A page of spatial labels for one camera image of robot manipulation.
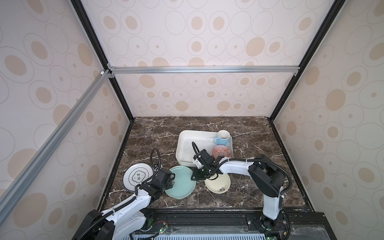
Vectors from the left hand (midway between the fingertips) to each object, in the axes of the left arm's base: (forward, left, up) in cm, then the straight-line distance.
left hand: (173, 178), depth 88 cm
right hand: (0, -11, -1) cm, 11 cm away
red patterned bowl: (+17, -29, +4) cm, 34 cm away
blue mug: (+24, -30, +7) cm, 39 cm away
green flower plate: (-4, -6, -1) cm, 7 cm away
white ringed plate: (+2, +23, 0) cm, 23 cm away
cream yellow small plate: (-4, -27, 0) cm, 27 cm away
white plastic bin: (+29, -19, -2) cm, 35 cm away
